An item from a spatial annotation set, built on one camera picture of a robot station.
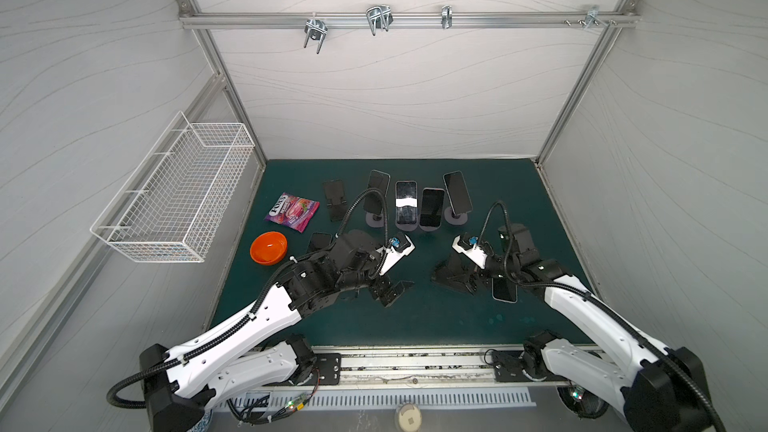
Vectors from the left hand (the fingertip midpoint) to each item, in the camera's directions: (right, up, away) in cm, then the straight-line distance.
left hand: (405, 262), depth 69 cm
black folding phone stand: (-23, +13, +32) cm, 42 cm away
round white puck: (0, -29, -10) cm, 31 cm away
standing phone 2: (+10, +12, +26) cm, 30 cm away
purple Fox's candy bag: (-37, +9, +32) cm, 50 cm away
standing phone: (+2, +14, +29) cm, 33 cm away
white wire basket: (-54, +14, 0) cm, 56 cm away
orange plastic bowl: (-42, -2, +24) cm, 49 cm away
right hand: (+17, -1, +12) cm, 21 cm away
